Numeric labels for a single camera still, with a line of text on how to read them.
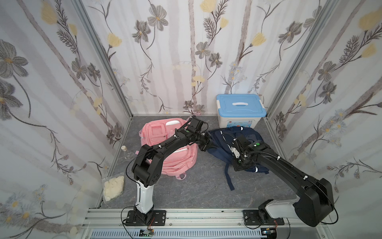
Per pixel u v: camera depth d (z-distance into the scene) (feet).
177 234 2.30
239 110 3.34
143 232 2.32
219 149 2.69
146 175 1.64
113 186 2.69
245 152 1.88
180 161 2.97
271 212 2.04
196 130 2.40
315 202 1.30
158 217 2.42
